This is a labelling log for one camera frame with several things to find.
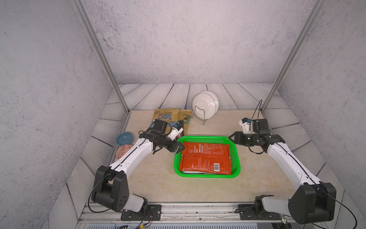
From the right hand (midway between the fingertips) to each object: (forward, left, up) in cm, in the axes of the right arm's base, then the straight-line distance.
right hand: (233, 137), depth 82 cm
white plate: (+30, +13, -3) cm, 33 cm away
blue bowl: (+10, +70, -15) cm, 72 cm away
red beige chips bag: (-7, +14, -11) cm, 20 cm away
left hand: (-3, +29, -3) cm, 30 cm away
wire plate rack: (+27, +14, -8) cm, 31 cm away
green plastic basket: (-5, -2, -10) cm, 11 cm away
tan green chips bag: (+32, +29, -15) cm, 45 cm away
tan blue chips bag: (+31, +42, -14) cm, 54 cm away
